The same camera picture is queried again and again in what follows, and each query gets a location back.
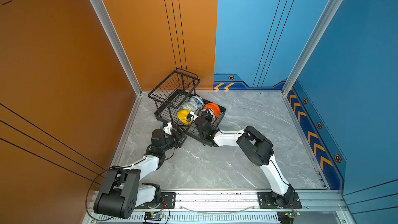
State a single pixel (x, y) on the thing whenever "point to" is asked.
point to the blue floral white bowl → (196, 101)
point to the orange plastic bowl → (214, 108)
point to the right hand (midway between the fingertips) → (209, 108)
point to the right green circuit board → (292, 214)
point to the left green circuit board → (153, 216)
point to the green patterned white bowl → (190, 106)
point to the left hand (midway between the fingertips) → (189, 130)
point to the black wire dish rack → (177, 102)
